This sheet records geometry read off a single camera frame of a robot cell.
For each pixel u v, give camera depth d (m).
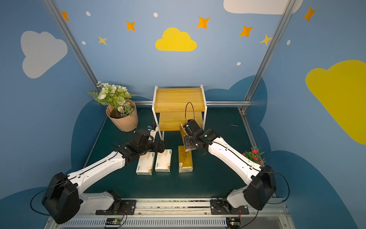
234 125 1.11
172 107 0.78
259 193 0.40
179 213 0.73
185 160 0.85
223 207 0.66
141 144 0.64
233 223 0.73
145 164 0.85
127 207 0.74
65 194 0.40
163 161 0.88
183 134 0.79
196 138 0.58
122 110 0.96
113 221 0.72
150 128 0.72
